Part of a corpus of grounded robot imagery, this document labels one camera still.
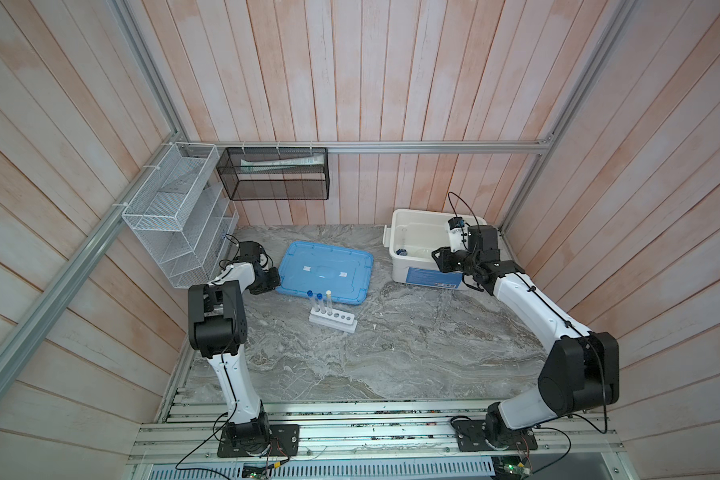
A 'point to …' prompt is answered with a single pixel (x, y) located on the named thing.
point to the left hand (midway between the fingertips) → (276, 285)
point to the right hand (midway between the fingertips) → (437, 250)
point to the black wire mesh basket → (275, 173)
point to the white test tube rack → (338, 320)
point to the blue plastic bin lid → (304, 267)
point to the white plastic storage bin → (412, 237)
